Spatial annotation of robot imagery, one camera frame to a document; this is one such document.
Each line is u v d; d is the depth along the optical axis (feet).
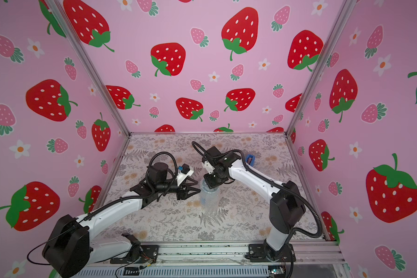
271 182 1.54
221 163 1.93
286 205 1.45
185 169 2.20
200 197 2.95
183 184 2.25
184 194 2.27
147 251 2.46
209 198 2.62
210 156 2.13
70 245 1.31
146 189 2.03
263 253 2.18
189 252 2.50
